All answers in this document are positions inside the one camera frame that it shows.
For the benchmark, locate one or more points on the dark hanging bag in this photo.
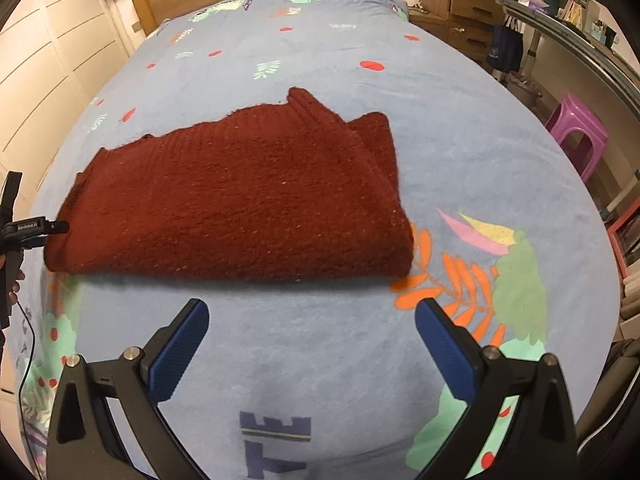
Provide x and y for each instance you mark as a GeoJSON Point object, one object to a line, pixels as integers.
{"type": "Point", "coordinates": [506, 45]}

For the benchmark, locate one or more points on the grey study desk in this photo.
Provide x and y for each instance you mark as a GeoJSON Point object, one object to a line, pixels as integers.
{"type": "Point", "coordinates": [575, 45]}

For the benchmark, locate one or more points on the white built-in wardrobe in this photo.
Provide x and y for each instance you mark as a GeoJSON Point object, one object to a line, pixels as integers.
{"type": "Point", "coordinates": [50, 60]}

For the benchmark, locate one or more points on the dark red knit sweater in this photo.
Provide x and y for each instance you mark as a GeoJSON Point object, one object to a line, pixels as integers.
{"type": "Point", "coordinates": [240, 200]}

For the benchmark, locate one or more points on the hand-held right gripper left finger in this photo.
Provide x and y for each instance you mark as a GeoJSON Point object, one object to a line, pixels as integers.
{"type": "Point", "coordinates": [180, 345]}

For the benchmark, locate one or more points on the person's left hand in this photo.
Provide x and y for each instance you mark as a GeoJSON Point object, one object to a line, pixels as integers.
{"type": "Point", "coordinates": [16, 287]}

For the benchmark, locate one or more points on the red metal frame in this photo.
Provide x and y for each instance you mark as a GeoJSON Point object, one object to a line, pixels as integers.
{"type": "Point", "coordinates": [620, 245]}

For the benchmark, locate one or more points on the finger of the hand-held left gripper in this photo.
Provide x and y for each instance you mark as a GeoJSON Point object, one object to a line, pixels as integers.
{"type": "Point", "coordinates": [59, 227]}

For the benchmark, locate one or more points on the purple plastic stool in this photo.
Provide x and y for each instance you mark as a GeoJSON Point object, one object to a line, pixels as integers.
{"type": "Point", "coordinates": [577, 130]}

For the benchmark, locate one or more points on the blue printed bed blanket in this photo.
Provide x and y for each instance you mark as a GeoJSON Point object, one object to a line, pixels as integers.
{"type": "Point", "coordinates": [325, 350]}

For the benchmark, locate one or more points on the wooden drawer cabinet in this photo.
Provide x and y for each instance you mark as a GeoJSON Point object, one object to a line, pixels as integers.
{"type": "Point", "coordinates": [460, 5]}

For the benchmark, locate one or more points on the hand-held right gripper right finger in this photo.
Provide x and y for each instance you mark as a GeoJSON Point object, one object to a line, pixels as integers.
{"type": "Point", "coordinates": [445, 350]}

